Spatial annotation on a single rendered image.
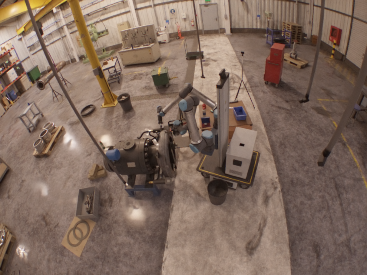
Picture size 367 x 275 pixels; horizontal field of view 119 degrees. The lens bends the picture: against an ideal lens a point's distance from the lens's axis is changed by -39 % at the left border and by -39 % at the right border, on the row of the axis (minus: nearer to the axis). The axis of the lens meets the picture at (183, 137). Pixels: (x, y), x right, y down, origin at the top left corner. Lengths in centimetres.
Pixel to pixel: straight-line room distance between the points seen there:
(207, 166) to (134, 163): 116
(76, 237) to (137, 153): 203
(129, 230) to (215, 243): 138
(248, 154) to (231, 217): 104
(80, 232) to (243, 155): 307
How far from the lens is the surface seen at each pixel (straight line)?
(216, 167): 286
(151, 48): 800
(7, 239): 521
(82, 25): 542
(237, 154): 236
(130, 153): 267
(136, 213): 310
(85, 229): 351
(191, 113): 193
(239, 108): 361
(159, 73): 554
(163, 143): 244
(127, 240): 303
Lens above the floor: 268
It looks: 45 degrees down
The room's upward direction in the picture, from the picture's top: 12 degrees counter-clockwise
